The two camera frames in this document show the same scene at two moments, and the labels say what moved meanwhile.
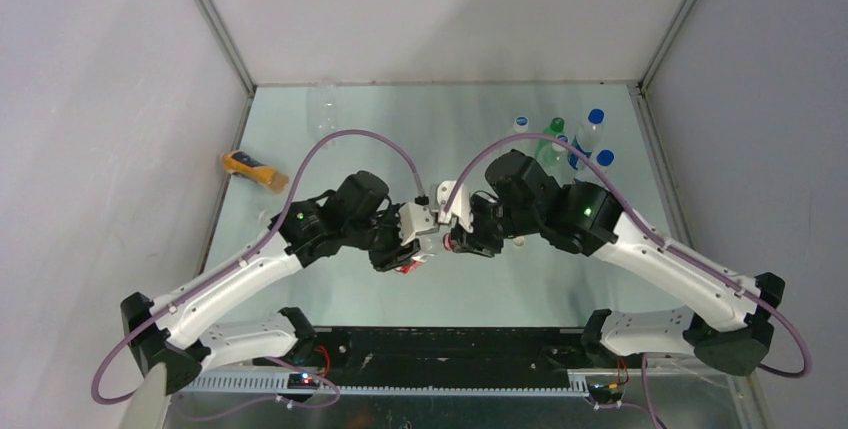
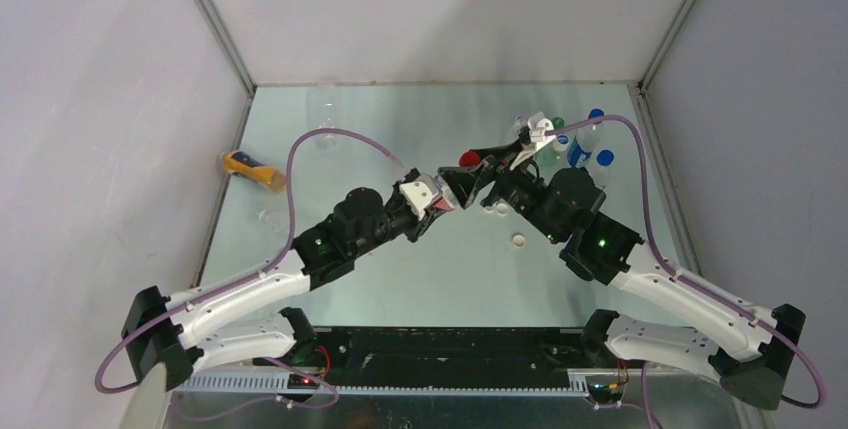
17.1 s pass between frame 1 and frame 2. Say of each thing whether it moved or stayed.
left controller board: stayed
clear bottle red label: moved
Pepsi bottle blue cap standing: stayed
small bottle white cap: stayed
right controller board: stayed
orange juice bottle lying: stayed
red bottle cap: moved
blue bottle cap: stayed
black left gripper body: moved
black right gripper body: moved
